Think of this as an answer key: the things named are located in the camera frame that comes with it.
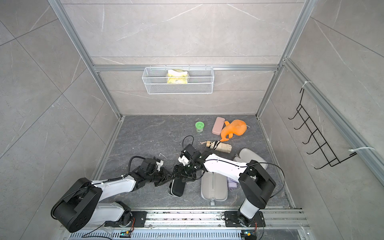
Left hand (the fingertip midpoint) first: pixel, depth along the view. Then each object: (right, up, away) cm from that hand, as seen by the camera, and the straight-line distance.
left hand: (175, 174), depth 85 cm
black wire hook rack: (+68, +23, -18) cm, 74 cm away
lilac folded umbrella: (+33, -5, -1) cm, 33 cm away
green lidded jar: (+15, +28, +22) cm, 38 cm away
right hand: (+2, -1, -7) cm, 8 cm away
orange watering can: (+42, +27, +19) cm, 53 cm away
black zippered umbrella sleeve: (+1, -5, -7) cm, 9 cm away
